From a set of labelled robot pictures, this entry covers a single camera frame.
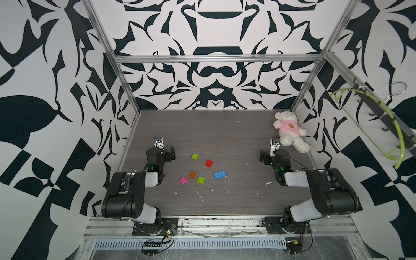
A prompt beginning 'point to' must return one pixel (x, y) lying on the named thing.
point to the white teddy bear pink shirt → (289, 131)
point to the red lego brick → (209, 163)
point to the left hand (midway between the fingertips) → (161, 145)
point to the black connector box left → (151, 248)
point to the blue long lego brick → (220, 174)
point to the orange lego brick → (193, 175)
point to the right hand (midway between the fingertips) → (269, 147)
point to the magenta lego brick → (183, 180)
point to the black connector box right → (293, 247)
